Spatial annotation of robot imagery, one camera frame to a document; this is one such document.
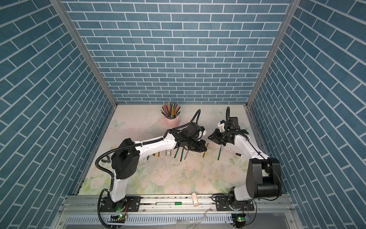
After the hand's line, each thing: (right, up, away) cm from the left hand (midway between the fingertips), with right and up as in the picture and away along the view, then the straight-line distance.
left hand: (210, 152), depth 82 cm
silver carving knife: (-14, -5, +10) cm, 18 cm away
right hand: (+1, +7, +6) cm, 9 cm away
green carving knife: (+7, -5, +10) cm, 13 cm away
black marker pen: (+21, -5, +11) cm, 24 cm away
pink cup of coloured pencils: (-26, +24, +18) cm, 40 cm away
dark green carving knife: (-17, -4, +10) cm, 20 cm away
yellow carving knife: (-3, -1, +1) cm, 4 cm away
